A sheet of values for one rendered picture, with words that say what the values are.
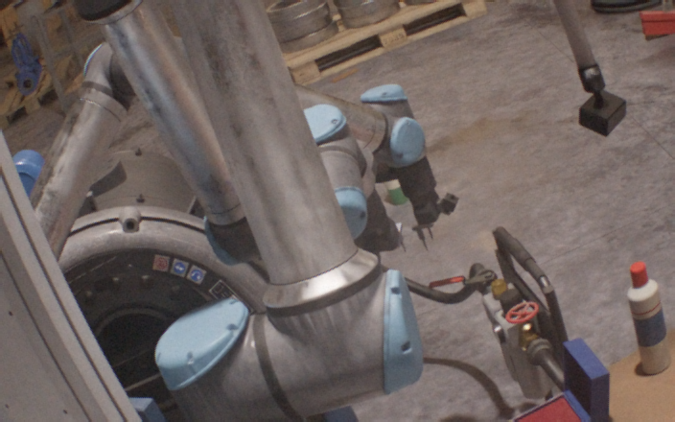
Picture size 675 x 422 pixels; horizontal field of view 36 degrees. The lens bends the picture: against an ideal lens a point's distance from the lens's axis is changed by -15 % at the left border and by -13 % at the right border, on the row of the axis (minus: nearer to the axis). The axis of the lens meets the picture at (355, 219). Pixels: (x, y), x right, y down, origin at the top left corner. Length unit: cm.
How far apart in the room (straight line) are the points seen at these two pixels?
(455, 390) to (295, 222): 179
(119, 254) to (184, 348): 92
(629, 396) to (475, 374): 121
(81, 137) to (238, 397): 72
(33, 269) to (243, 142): 32
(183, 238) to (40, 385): 94
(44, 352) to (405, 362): 47
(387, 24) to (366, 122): 422
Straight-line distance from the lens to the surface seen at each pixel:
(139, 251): 234
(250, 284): 239
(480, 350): 325
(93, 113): 200
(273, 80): 136
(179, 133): 157
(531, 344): 230
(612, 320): 315
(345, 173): 170
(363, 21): 651
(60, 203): 197
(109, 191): 285
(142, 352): 242
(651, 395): 199
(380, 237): 194
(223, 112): 136
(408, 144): 223
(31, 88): 1006
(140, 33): 147
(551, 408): 205
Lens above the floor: 165
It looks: 22 degrees down
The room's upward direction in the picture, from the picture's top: 23 degrees counter-clockwise
